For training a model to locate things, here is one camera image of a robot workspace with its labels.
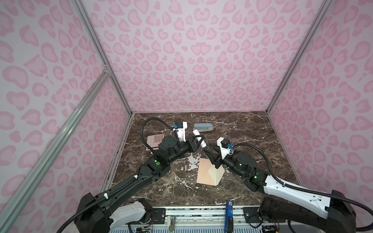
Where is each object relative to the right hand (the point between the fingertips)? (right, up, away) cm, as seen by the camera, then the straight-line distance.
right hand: (207, 147), depth 69 cm
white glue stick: (-5, +7, -2) cm, 9 cm away
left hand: (-2, +6, -3) cm, 7 cm away
